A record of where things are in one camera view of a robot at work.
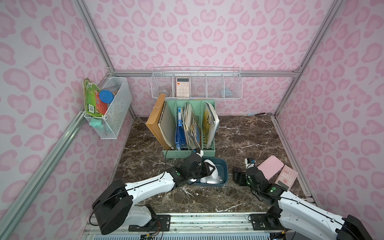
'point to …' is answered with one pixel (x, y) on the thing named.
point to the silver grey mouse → (210, 180)
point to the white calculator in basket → (183, 87)
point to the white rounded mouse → (214, 173)
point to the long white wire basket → (197, 83)
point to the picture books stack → (191, 126)
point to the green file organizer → (199, 106)
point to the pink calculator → (286, 177)
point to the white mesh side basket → (111, 123)
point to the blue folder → (180, 137)
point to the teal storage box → (222, 165)
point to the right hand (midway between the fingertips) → (238, 172)
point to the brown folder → (152, 123)
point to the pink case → (271, 166)
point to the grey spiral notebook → (167, 125)
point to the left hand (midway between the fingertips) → (215, 166)
